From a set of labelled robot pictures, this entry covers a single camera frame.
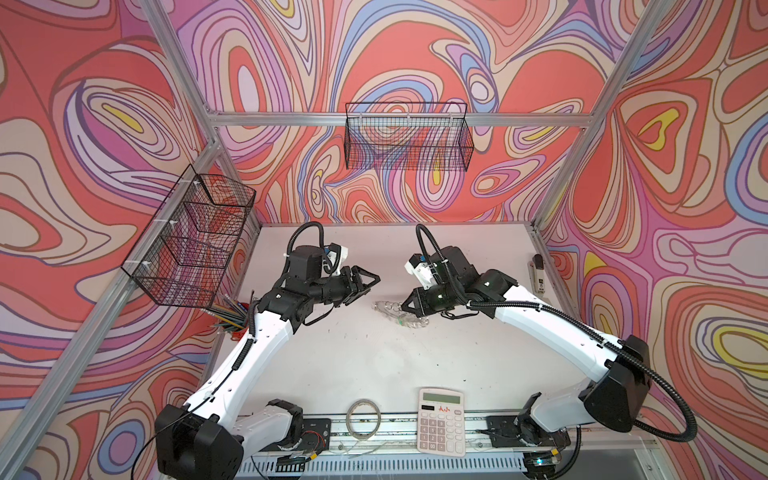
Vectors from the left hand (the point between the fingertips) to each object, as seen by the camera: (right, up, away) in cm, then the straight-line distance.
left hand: (380, 282), depth 71 cm
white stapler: (+54, -1, +30) cm, 62 cm away
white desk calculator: (+15, -35, +2) cm, 39 cm away
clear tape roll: (-6, -39, +3) cm, 39 cm away
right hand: (+7, -8, +3) cm, 11 cm away
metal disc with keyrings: (+5, -9, +4) cm, 11 cm away
